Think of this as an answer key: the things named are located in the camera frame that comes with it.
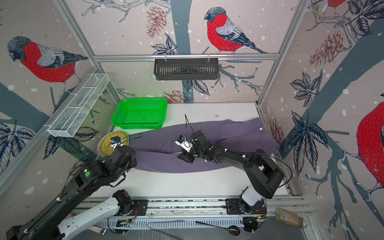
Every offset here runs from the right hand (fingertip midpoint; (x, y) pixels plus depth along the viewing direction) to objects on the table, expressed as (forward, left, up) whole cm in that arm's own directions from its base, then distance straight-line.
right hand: (181, 151), depth 84 cm
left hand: (-8, +20, +13) cm, 25 cm away
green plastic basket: (+35, +37, -8) cm, 52 cm away
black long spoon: (-35, -27, -8) cm, 44 cm away
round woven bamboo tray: (+4, +51, -7) cm, 52 cm away
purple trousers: (+4, +17, -9) cm, 20 cm away
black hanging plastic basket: (+56, +1, +19) cm, 59 cm away
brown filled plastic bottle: (-28, -51, -5) cm, 58 cm away
